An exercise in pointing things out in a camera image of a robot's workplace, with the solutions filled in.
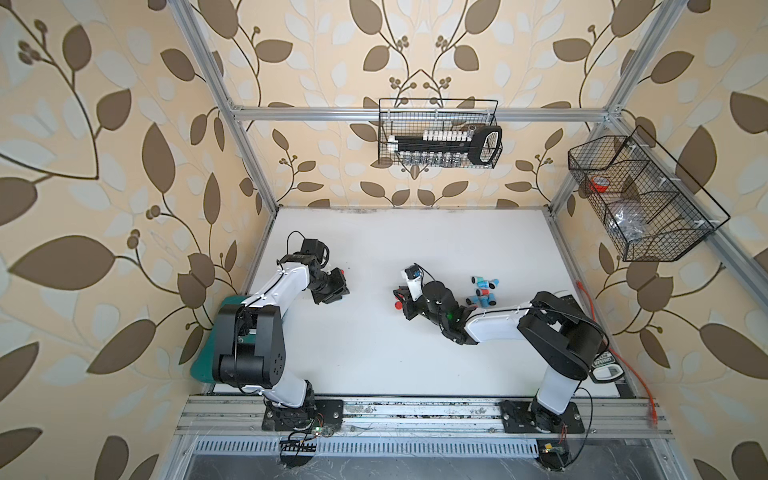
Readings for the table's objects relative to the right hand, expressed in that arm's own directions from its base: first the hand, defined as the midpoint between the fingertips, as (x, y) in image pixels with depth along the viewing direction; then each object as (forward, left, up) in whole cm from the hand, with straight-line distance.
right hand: (398, 290), depth 90 cm
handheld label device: (-22, -57, -8) cm, 62 cm away
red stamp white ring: (+2, -27, -6) cm, 28 cm away
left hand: (+1, +17, +1) cm, 17 cm away
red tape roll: (+16, -56, +25) cm, 64 cm away
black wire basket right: (+5, -63, +27) cm, 69 cm away
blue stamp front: (-2, -28, -6) cm, 29 cm away
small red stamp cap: (+13, +20, -9) cm, 25 cm away
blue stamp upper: (+6, -27, -7) cm, 29 cm away
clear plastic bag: (+1, -56, +26) cm, 62 cm away
